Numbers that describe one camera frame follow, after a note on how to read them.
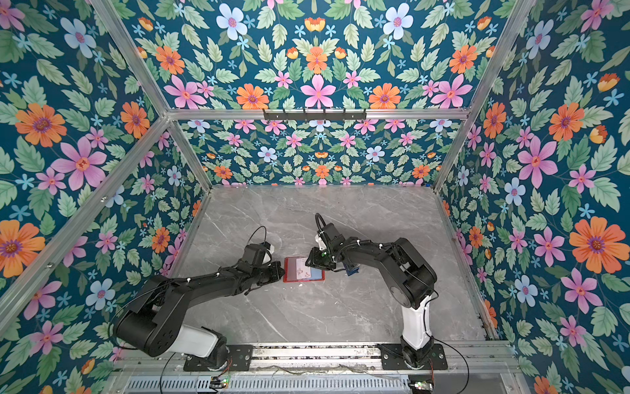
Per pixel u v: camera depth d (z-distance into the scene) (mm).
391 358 732
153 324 435
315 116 932
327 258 789
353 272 903
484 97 862
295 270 922
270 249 877
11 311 481
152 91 847
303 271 907
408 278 512
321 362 736
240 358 736
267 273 797
